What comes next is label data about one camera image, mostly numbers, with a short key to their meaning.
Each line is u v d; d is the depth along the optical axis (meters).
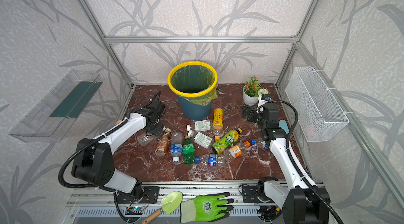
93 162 0.43
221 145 0.84
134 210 0.72
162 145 0.85
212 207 0.69
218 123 0.93
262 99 0.71
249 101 1.04
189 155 0.83
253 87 0.99
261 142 0.89
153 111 0.65
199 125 0.94
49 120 0.64
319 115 0.61
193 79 0.99
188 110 0.94
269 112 0.59
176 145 0.84
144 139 0.87
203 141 0.88
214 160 0.80
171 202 0.72
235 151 0.82
